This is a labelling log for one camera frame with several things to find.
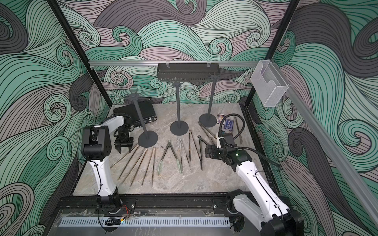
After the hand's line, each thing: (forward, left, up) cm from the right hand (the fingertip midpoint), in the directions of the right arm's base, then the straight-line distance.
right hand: (211, 150), depth 80 cm
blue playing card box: (+27, -17, -12) cm, 35 cm away
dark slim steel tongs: (+20, +11, -11) cm, 25 cm away
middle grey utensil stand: (+24, +20, -11) cm, 33 cm away
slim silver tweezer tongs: (+11, +17, -11) cm, 23 cm away
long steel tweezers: (+2, +35, -12) cm, 37 cm away
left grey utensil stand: (+15, +41, -11) cm, 45 cm away
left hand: (+5, +53, -9) cm, 54 cm away
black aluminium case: (+39, +45, -7) cm, 60 cm away
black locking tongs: (+15, +4, -11) cm, 19 cm away
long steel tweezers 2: (+5, +42, -12) cm, 44 cm away
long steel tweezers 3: (+10, +47, -11) cm, 49 cm away
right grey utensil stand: (+31, -3, -12) cm, 34 cm away
